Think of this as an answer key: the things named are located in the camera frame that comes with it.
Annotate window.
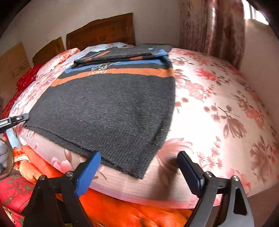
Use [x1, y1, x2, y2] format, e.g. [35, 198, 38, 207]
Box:
[242, 0, 269, 25]

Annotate dark striped knit sweater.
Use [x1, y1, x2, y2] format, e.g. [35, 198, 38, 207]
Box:
[24, 45, 175, 179]

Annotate red patterned blanket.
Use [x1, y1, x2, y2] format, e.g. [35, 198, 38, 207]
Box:
[1, 65, 42, 226]

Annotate pink floral curtain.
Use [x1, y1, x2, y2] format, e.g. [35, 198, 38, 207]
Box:
[179, 0, 245, 69]

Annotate pink floral pillow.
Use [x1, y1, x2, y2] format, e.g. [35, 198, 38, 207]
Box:
[36, 48, 80, 80]

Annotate small wooden headboard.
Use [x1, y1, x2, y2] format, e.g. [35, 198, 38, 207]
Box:
[32, 36, 65, 65]

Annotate left gloved hand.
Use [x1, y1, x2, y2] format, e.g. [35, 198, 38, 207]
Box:
[0, 140, 9, 174]

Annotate pink floral bed quilt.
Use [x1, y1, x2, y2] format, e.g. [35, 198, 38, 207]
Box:
[8, 42, 278, 209]

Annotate large wooden headboard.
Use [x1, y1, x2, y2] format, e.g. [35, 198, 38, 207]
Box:
[66, 13, 136, 50]

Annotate orange blanket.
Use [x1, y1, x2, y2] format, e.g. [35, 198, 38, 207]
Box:
[13, 146, 193, 226]

